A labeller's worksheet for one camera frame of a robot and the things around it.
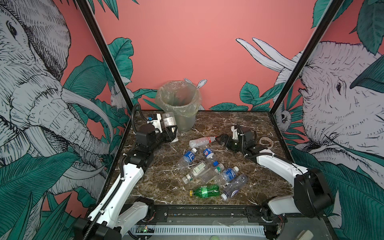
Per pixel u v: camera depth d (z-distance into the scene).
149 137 0.53
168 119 0.71
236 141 0.75
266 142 1.04
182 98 1.13
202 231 0.70
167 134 0.64
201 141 0.97
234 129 0.81
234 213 0.75
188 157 0.89
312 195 0.43
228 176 0.82
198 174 0.86
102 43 0.82
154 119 0.63
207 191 0.76
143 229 0.70
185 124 1.09
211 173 0.88
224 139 0.78
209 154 0.91
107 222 0.38
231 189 0.82
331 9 0.69
